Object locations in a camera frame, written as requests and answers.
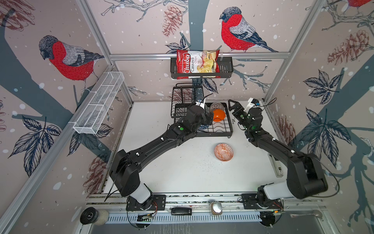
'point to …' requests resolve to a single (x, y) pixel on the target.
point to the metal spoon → (316, 212)
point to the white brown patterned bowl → (216, 106)
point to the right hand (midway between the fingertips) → (229, 105)
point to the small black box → (180, 211)
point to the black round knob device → (89, 215)
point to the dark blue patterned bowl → (203, 126)
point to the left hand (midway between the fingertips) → (205, 110)
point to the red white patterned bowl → (223, 152)
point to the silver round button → (216, 208)
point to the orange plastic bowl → (218, 115)
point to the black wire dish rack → (184, 95)
